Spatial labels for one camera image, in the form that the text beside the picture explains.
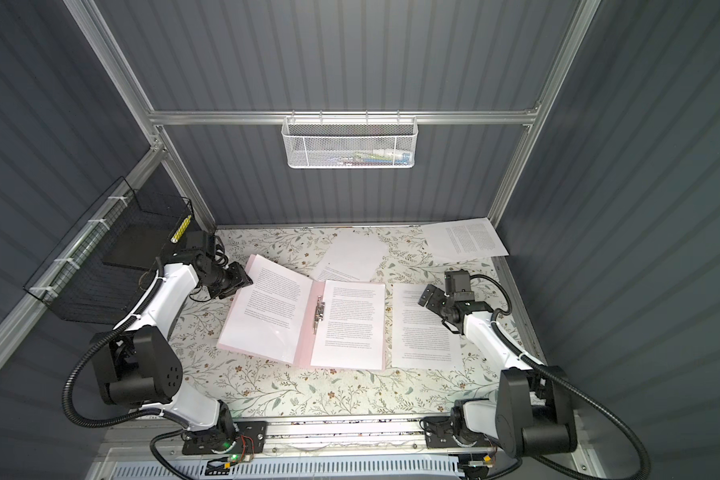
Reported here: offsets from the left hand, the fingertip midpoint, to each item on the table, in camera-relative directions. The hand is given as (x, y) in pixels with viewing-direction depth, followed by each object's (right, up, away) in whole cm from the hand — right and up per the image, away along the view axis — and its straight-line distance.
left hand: (243, 284), depth 87 cm
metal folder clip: (+21, -11, +8) cm, 25 cm away
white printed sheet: (+7, -10, 0) cm, 12 cm away
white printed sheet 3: (+53, -17, +4) cm, 56 cm away
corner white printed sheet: (+75, +14, +29) cm, 82 cm away
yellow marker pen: (-15, +16, -5) cm, 22 cm away
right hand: (+58, -6, +2) cm, 59 cm away
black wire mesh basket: (-28, +3, -18) cm, 33 cm away
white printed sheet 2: (+32, -16, +4) cm, 36 cm away
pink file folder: (+20, -13, +7) cm, 25 cm away
